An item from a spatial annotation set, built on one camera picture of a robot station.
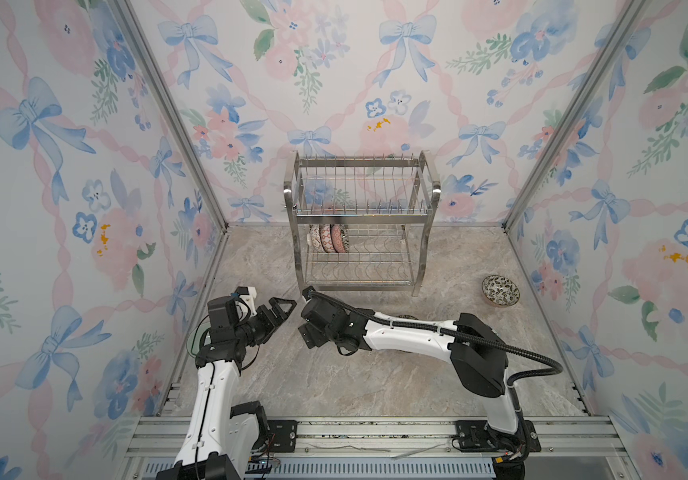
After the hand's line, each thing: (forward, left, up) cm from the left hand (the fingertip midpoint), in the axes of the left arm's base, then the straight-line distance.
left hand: (288, 309), depth 80 cm
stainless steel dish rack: (+41, -21, -7) cm, 46 cm away
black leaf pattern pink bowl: (+15, -67, -14) cm, 70 cm away
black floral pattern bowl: (+29, -13, -3) cm, 32 cm away
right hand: (0, -6, -7) cm, 9 cm away
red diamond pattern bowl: (+29, -8, -3) cm, 30 cm away
